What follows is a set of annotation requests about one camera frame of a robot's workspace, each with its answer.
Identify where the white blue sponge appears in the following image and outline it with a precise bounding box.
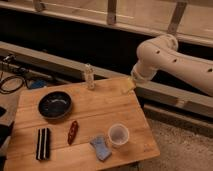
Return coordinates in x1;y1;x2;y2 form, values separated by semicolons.
90;135;112;162

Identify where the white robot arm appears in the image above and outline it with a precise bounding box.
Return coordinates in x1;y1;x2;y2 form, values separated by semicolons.
131;34;213;97

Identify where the blue box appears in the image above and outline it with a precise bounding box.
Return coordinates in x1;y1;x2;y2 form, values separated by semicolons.
30;79;46;89

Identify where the black white striped block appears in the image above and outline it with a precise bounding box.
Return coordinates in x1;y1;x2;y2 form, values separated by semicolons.
36;128;50;160

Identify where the black cable bundle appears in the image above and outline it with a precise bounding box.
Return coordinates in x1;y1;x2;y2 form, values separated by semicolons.
0;54;31;95

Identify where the dark blue bowl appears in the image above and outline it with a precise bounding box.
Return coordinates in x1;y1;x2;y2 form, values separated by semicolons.
38;91;72;119

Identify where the small clear bottle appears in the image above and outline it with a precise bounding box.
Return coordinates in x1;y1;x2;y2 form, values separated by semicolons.
84;63;95;90

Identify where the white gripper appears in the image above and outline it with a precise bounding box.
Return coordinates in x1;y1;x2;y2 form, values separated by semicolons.
121;68;145;94

